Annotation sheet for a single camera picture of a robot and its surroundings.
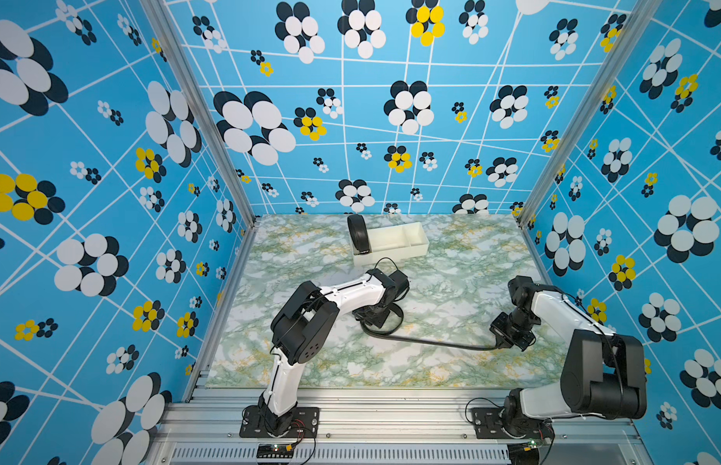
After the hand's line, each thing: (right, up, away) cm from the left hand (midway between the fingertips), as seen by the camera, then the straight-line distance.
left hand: (370, 318), depth 92 cm
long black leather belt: (-4, +28, +4) cm, 28 cm away
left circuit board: (-24, -28, -20) cm, 42 cm away
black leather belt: (+7, -4, -3) cm, 8 cm away
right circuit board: (+38, -28, -22) cm, 52 cm away
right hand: (+39, -5, -7) cm, 40 cm away
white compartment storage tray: (+9, +24, +20) cm, 33 cm away
